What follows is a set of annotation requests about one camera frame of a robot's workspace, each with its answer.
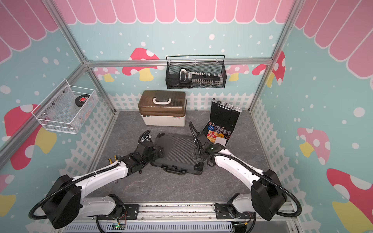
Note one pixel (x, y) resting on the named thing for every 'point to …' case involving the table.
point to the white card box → (221, 141)
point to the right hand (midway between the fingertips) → (201, 151)
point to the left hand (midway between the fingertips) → (157, 151)
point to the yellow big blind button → (220, 135)
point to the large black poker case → (177, 157)
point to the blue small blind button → (211, 127)
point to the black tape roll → (81, 99)
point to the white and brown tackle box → (161, 108)
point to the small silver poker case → (223, 118)
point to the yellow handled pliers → (110, 160)
